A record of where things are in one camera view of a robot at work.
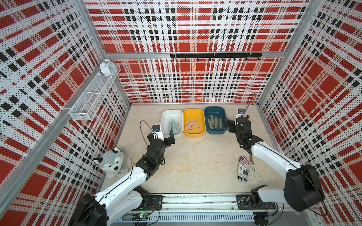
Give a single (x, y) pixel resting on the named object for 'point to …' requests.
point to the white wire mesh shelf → (86, 105)
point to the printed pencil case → (242, 169)
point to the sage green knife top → (211, 119)
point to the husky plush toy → (115, 163)
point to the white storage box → (172, 117)
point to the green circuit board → (140, 216)
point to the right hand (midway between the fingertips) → (236, 119)
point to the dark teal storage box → (219, 112)
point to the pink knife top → (190, 128)
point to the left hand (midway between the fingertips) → (166, 129)
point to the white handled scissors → (253, 173)
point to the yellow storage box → (198, 116)
